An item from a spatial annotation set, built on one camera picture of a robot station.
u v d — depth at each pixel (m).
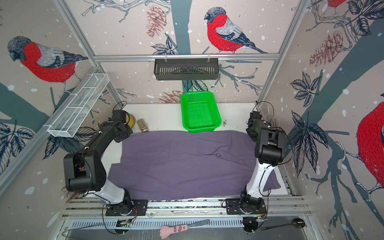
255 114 0.85
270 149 0.55
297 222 0.68
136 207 0.73
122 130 0.68
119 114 0.72
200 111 1.17
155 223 0.70
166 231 0.65
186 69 1.06
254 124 0.76
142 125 1.03
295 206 0.75
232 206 0.73
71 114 0.74
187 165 0.88
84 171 0.45
